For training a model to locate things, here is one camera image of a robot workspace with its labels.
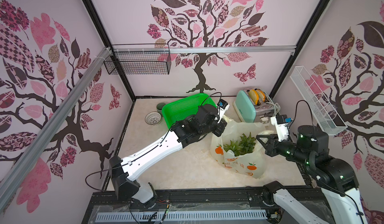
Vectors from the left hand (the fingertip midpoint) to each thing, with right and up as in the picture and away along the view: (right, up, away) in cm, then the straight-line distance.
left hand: (222, 122), depth 68 cm
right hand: (+13, -7, -8) cm, 17 cm away
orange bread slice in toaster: (+30, +16, +27) cm, 43 cm away
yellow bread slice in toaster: (+25, +15, +26) cm, 39 cm away
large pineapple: (+14, -12, +8) cm, 20 cm away
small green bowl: (-39, +8, +38) cm, 55 cm away
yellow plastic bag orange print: (+13, -19, -2) cm, 23 cm away
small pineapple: (+7, -12, +3) cm, 14 cm away
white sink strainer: (-44, 0, +38) cm, 58 cm away
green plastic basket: (-26, +6, +35) cm, 44 cm away
